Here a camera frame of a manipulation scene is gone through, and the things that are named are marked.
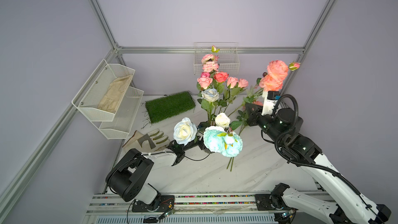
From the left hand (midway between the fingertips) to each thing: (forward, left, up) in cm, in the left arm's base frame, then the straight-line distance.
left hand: (211, 135), depth 84 cm
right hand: (-1, -14, +25) cm, 29 cm away
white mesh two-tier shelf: (+6, +56, 0) cm, 57 cm away
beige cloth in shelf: (+15, +52, +17) cm, 57 cm away
